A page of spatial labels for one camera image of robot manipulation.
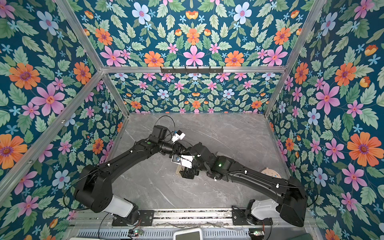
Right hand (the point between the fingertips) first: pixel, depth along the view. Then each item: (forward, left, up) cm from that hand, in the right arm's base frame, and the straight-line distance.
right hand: (183, 157), depth 72 cm
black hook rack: (+52, -3, +17) cm, 55 cm away
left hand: (+2, -4, +1) cm, 4 cm away
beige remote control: (-4, +2, -3) cm, 5 cm away
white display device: (-30, -4, -17) cm, 34 cm away
